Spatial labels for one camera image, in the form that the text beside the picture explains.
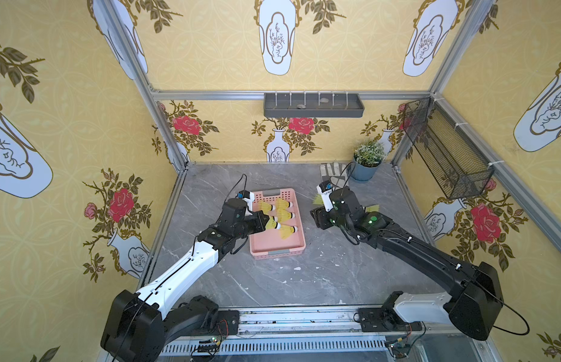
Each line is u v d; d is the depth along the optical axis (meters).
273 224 0.82
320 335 0.72
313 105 0.92
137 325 0.39
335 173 1.17
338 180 1.14
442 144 0.92
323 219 0.70
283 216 0.96
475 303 0.39
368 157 1.02
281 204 1.00
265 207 1.00
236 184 1.14
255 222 0.71
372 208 1.00
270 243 0.97
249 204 0.73
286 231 0.93
